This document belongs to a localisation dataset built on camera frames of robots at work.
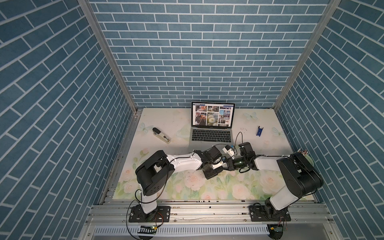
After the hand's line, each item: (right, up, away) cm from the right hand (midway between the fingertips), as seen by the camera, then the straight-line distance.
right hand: (220, 168), depth 86 cm
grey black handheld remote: (-41, +19, +15) cm, 48 cm away
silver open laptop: (-3, +25, +22) cm, 33 cm away
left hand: (-4, -3, +2) cm, 5 cm away
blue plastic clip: (+30, +21, +19) cm, 41 cm away
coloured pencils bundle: (+42, +11, -9) cm, 45 cm away
